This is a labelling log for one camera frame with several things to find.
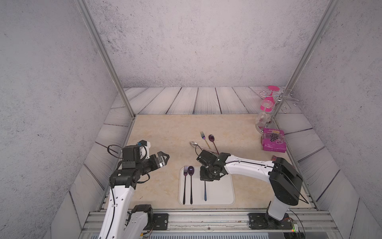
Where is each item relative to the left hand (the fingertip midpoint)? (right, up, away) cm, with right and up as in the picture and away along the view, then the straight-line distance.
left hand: (164, 158), depth 74 cm
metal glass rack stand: (+67, +33, +15) cm, 76 cm away
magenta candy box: (+66, +7, +22) cm, 70 cm away
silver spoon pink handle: (+15, +4, +28) cm, 32 cm away
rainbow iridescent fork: (+21, +8, +34) cm, 41 cm away
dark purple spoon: (+13, -10, +15) cm, 22 cm away
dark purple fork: (+9, -12, +15) cm, 21 cm away
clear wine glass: (+59, +21, +24) cm, 67 cm away
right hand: (+19, -13, +8) cm, 25 cm away
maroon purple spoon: (+27, +8, +31) cm, 41 cm away
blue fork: (+21, -19, +4) cm, 28 cm away
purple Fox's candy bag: (+65, -4, +20) cm, 68 cm away
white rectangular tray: (+14, -20, +9) cm, 26 cm away
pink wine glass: (+59, +30, +15) cm, 68 cm away
